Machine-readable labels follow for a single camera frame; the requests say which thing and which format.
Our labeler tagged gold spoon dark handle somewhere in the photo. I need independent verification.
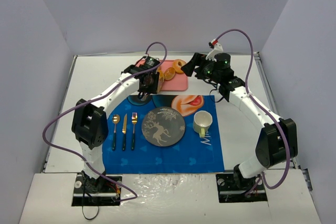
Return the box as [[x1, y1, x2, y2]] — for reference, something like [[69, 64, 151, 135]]
[[111, 114, 120, 151]]

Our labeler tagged sugared donut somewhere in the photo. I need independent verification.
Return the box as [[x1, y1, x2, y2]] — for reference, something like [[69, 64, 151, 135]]
[[172, 59, 186, 74]]

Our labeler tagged gold knife dark handle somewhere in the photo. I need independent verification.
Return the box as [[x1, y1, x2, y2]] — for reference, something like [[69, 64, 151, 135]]
[[122, 114, 128, 151]]

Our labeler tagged grey reindeer plate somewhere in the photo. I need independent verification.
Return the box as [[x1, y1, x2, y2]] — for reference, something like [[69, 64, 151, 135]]
[[141, 106, 186, 147]]

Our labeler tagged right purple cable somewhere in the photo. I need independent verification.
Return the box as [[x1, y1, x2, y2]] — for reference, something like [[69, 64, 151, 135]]
[[216, 28, 291, 190]]

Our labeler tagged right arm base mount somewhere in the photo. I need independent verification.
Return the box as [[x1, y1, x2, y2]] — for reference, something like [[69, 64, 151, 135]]
[[216, 172, 268, 204]]

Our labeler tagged pink tray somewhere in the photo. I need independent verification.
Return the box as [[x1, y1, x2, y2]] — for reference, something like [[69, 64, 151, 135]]
[[135, 59, 189, 92]]

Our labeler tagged croissant bread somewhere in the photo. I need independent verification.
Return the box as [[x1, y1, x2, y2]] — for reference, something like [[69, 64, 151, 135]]
[[157, 70, 165, 93]]

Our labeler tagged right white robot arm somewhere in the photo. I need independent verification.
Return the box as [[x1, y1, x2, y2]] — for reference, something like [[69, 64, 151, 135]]
[[181, 53, 298, 189]]

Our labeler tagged small sesame bun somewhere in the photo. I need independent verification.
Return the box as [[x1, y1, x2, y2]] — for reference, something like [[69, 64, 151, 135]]
[[164, 67, 176, 81]]

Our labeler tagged gold fork dark handle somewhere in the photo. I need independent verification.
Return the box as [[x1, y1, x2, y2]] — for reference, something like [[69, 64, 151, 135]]
[[131, 112, 138, 151]]

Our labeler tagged blue cartoon placemat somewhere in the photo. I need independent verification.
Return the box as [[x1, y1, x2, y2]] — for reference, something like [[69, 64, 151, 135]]
[[103, 95, 225, 174]]

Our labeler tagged purple cable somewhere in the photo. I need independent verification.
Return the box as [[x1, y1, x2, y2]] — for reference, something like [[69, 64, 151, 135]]
[[216, 28, 291, 190], [42, 41, 168, 202]]

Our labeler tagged cream mug yellow handle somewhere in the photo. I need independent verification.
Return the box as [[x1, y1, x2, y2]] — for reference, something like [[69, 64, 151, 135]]
[[193, 111, 213, 138]]

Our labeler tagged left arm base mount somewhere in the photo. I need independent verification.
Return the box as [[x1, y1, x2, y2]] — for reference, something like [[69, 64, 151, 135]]
[[71, 174, 121, 207]]

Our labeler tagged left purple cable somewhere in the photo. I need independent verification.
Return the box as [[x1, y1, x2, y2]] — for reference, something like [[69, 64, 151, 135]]
[[42, 41, 168, 202]]

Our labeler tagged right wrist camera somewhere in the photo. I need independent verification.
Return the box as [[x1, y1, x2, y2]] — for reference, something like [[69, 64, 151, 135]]
[[206, 39, 223, 61]]

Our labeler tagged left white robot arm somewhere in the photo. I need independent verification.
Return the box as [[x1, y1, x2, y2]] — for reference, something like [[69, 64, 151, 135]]
[[71, 56, 160, 180]]

